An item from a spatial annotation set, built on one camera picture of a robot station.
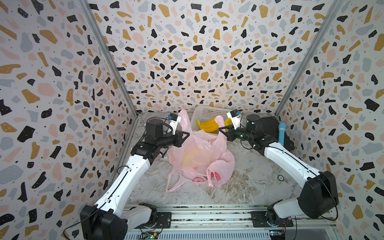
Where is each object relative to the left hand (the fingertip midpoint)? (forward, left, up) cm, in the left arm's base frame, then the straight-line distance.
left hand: (189, 133), depth 72 cm
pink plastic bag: (-1, -5, -4) cm, 7 cm away
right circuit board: (-38, -42, -30) cm, 64 cm away
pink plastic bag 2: (-8, -13, -19) cm, 25 cm away
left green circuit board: (-38, +19, -29) cm, 52 cm away
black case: (+16, -53, -21) cm, 59 cm away
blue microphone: (+20, -61, -20) cm, 67 cm away
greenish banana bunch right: (+4, -19, +3) cm, 20 cm away
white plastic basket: (+39, -7, -25) cm, 47 cm away
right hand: (+5, -16, -3) cm, 17 cm away
